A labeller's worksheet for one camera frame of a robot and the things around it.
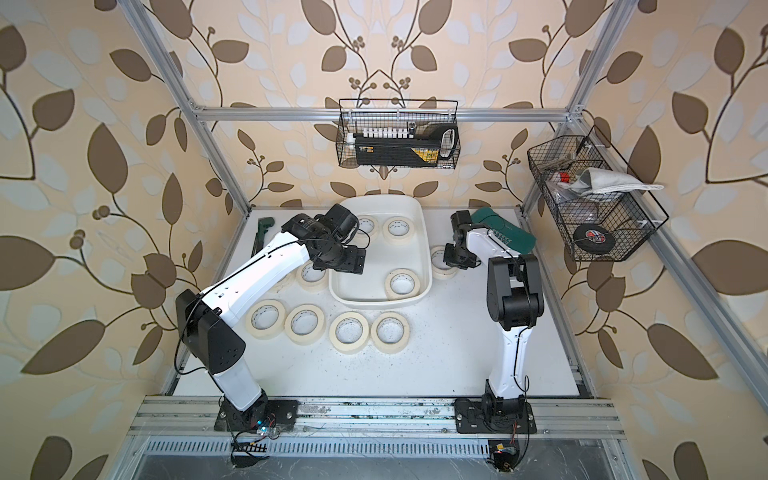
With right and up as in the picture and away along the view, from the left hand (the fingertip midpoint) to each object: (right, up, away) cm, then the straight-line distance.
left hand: (353, 264), depth 80 cm
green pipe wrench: (-40, +13, +35) cm, 55 cm away
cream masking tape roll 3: (-2, -21, +8) cm, 23 cm away
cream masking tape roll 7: (+13, +11, +34) cm, 38 cm away
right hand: (+32, -1, +21) cm, 39 cm away
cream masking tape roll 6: (+14, -8, +18) cm, 24 cm away
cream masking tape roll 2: (-17, -19, +10) cm, 27 cm away
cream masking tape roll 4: (+10, -21, +9) cm, 25 cm away
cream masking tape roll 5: (+26, -3, +16) cm, 31 cm away
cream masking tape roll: (-16, -6, +16) cm, 24 cm away
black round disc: (+60, +7, -9) cm, 61 cm away
